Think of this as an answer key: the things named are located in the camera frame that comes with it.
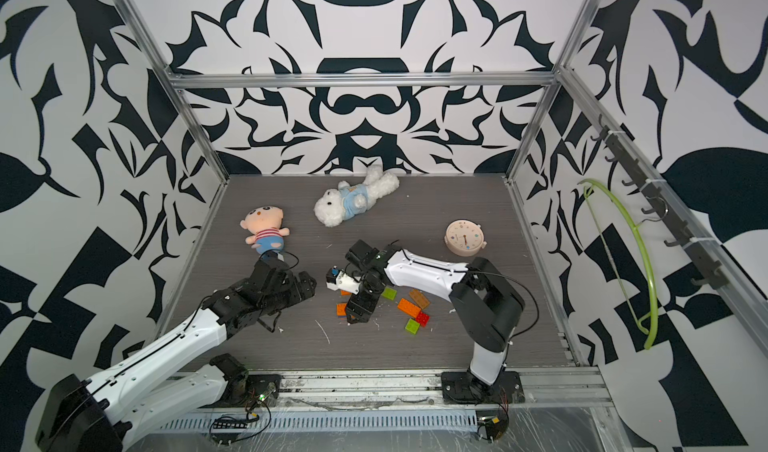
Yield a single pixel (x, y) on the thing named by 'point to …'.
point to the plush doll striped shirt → (265, 223)
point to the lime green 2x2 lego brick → (412, 326)
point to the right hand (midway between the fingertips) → (356, 302)
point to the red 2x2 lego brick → (423, 319)
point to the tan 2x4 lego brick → (419, 298)
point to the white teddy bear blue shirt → (333, 207)
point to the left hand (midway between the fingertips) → (304, 281)
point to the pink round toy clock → (465, 238)
